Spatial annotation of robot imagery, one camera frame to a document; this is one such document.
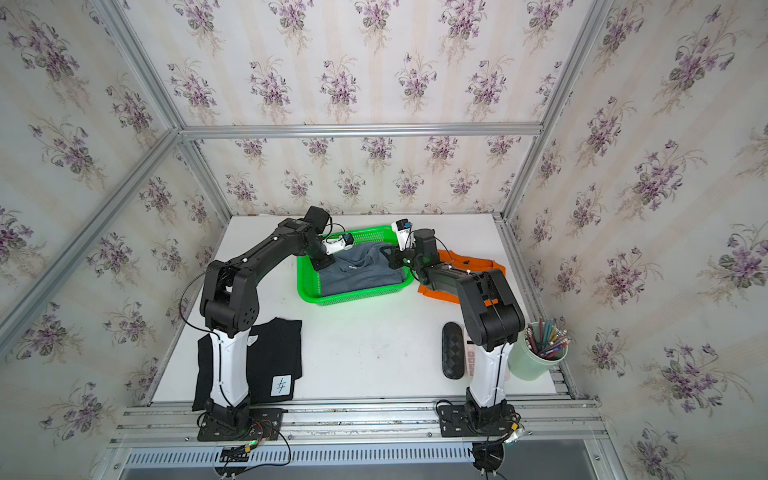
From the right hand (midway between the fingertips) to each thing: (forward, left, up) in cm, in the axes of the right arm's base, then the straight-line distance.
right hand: (386, 248), depth 95 cm
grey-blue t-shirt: (-5, +6, -3) cm, 8 cm away
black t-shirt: (-34, +31, -10) cm, 47 cm away
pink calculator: (-31, -24, -10) cm, 41 cm away
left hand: (-2, +18, -4) cm, 19 cm away
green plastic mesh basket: (-6, +26, -11) cm, 29 cm away
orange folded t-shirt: (+2, -31, -11) cm, 33 cm away
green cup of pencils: (-31, -40, -2) cm, 51 cm away
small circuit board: (-55, +36, -13) cm, 66 cm away
